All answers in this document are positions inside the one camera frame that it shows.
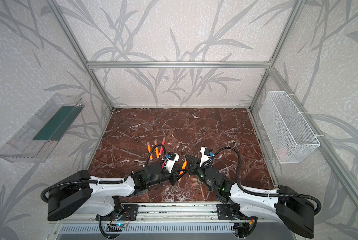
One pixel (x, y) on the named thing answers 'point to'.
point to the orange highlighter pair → (157, 150)
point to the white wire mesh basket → (292, 140)
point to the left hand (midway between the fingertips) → (188, 167)
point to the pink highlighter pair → (163, 143)
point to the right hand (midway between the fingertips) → (185, 152)
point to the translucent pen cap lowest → (194, 179)
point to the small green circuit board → (121, 225)
